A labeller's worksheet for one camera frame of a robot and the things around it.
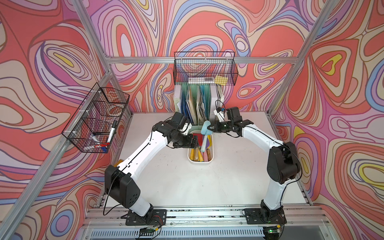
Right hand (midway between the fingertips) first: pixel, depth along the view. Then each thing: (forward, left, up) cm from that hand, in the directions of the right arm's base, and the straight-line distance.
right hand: (208, 131), depth 89 cm
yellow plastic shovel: (-9, +11, -13) cm, 19 cm away
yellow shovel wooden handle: (-5, 0, -13) cm, 14 cm away
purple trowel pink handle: (-13, +2, -10) cm, 17 cm away
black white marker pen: (-11, +47, +17) cm, 52 cm away
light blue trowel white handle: (0, +2, 0) cm, 2 cm away
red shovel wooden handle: (-15, +6, +14) cm, 21 cm away
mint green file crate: (+16, +6, +9) cm, 19 cm away
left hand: (-13, +9, +5) cm, 16 cm away
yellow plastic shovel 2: (-12, +5, -10) cm, 17 cm away
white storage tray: (-11, +8, -9) cm, 17 cm away
